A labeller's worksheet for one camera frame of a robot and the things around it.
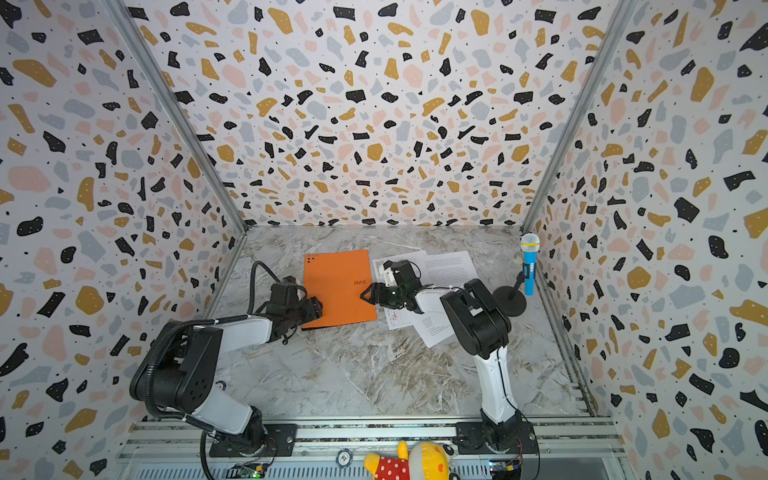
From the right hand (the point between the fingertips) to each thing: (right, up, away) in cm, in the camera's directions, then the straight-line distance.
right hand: (361, 293), depth 96 cm
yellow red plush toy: (+18, -33, -30) cm, 48 cm away
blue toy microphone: (+48, +15, -14) cm, 52 cm away
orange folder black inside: (-10, +4, +11) cm, 15 cm away
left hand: (-15, -3, -1) cm, 15 cm away
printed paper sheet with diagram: (+12, -8, 0) cm, 15 cm away
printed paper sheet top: (+28, +7, +15) cm, 33 cm away
